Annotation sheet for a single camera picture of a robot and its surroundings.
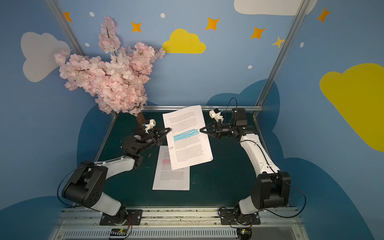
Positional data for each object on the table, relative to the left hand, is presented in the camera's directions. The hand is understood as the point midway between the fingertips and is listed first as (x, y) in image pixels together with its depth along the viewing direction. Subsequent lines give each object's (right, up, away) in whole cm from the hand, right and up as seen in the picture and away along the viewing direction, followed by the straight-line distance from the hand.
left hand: (170, 128), depth 73 cm
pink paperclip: (-18, -18, +25) cm, 35 cm away
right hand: (+16, -1, -3) cm, 17 cm away
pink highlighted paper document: (-6, -30, +15) cm, 34 cm away
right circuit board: (+37, -53, 0) cm, 64 cm away
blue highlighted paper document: (+9, -9, -2) cm, 12 cm away
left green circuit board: (-26, -52, 0) cm, 58 cm away
